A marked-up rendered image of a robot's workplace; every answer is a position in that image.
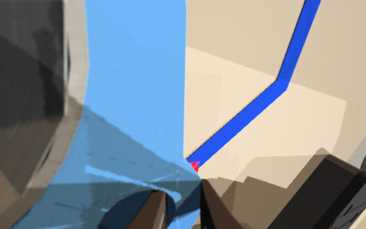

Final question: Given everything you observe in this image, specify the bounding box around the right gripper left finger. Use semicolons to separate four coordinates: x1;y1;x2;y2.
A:
124;189;168;229

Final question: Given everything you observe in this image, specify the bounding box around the steel bowl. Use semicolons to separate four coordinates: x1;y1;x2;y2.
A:
0;0;89;229

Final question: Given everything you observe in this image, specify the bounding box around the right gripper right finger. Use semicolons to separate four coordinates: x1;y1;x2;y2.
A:
200;179;245;229

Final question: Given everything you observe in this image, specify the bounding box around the blue tape outline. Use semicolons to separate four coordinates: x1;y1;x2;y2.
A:
186;0;321;172

